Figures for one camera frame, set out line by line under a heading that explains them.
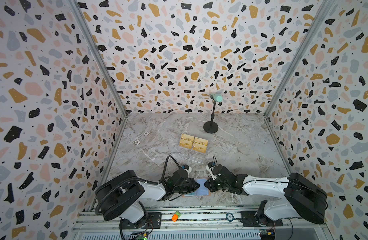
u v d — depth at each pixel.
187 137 0.95
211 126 1.13
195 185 0.84
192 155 0.97
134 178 0.49
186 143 0.95
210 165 0.80
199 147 0.94
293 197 0.43
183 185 0.72
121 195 0.44
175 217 0.73
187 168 0.83
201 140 0.94
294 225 0.74
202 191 0.83
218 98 0.84
